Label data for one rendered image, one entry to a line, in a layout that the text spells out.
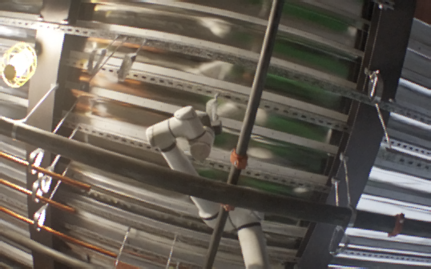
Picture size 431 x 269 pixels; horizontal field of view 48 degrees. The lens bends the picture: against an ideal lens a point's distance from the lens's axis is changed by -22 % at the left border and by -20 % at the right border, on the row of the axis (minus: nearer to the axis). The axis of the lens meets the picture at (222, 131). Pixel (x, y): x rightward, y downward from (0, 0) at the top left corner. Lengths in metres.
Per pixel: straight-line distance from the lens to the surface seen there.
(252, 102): 2.29
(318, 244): 3.33
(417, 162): 2.31
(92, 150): 2.45
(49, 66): 3.09
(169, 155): 2.58
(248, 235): 2.74
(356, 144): 3.00
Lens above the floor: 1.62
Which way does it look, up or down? 64 degrees up
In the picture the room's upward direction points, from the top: 14 degrees clockwise
